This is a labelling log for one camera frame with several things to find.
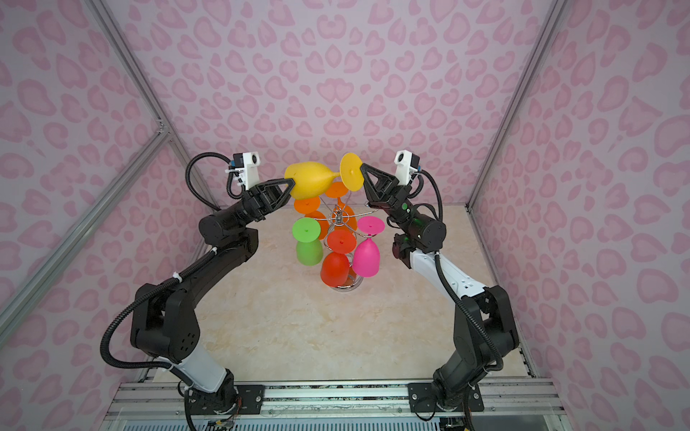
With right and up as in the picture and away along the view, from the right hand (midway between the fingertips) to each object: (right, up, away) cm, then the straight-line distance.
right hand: (360, 176), depth 53 cm
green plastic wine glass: (-14, -11, +17) cm, 24 cm away
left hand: (-13, -2, +3) cm, 14 cm away
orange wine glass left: (-14, -4, +23) cm, 27 cm away
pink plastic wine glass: (+2, -17, +24) cm, 30 cm away
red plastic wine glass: (-6, -20, +20) cm, 30 cm away
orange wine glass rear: (-4, -7, +22) cm, 24 cm away
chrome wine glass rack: (0, -29, +46) cm, 54 cm away
